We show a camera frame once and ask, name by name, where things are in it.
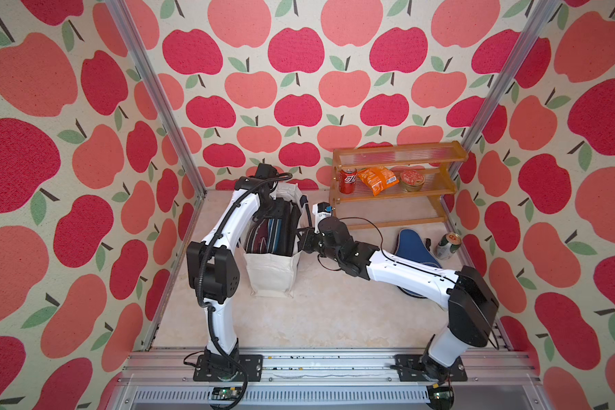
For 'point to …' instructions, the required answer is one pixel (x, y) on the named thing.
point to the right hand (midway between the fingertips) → (296, 235)
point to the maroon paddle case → (258, 237)
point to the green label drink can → (448, 245)
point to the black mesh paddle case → (283, 219)
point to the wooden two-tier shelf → (394, 206)
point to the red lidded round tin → (412, 180)
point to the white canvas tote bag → (273, 275)
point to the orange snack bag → (377, 178)
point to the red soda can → (347, 178)
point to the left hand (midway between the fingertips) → (279, 216)
